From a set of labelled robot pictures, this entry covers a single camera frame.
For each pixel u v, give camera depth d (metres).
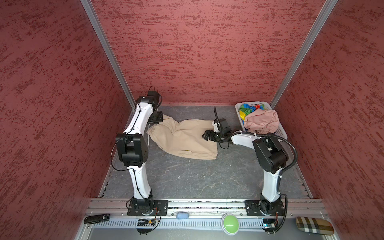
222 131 0.79
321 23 0.76
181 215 0.72
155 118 0.79
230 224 0.70
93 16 0.74
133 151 0.52
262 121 0.98
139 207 0.68
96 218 0.67
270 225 0.70
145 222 0.72
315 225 0.67
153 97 0.68
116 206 0.76
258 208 0.74
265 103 1.10
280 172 0.55
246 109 1.03
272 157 0.52
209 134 0.90
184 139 1.00
